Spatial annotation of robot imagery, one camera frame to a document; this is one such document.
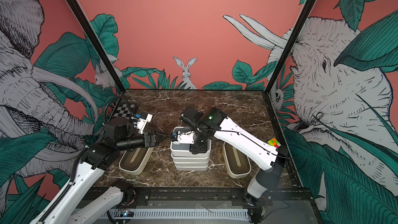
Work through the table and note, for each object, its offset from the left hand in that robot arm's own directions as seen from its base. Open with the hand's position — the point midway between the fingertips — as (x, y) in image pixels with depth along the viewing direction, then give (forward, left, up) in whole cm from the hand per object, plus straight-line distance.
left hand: (166, 135), depth 65 cm
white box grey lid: (-6, -9, -11) cm, 15 cm away
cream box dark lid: (-3, +20, -22) cm, 30 cm away
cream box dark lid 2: (-6, -34, -23) cm, 42 cm away
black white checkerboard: (+31, +34, -20) cm, 50 cm away
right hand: (-2, -12, -4) cm, 13 cm away
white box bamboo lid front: (-7, -10, -24) cm, 27 cm away
